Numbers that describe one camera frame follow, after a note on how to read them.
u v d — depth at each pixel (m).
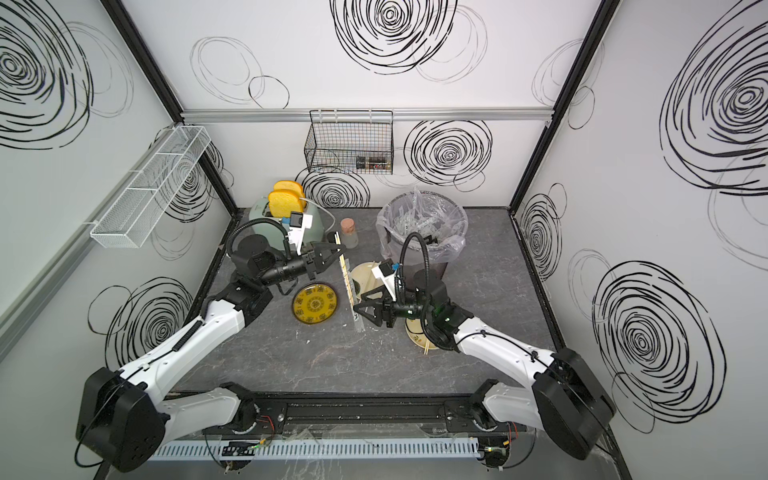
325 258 0.66
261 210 0.99
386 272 0.66
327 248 0.66
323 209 1.03
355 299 0.72
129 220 0.71
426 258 0.56
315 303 0.94
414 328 0.64
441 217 0.91
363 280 0.97
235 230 1.19
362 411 0.74
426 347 0.83
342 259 0.69
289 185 0.96
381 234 0.89
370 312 0.67
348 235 1.04
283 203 0.94
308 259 0.62
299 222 0.62
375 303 0.65
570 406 0.41
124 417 0.39
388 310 0.64
